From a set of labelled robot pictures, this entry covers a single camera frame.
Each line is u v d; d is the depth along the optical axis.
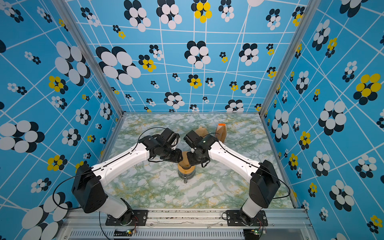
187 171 0.79
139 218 0.74
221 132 0.98
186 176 0.81
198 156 0.65
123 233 0.72
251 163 0.45
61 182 0.40
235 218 0.73
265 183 0.42
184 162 0.80
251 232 0.70
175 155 0.71
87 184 0.41
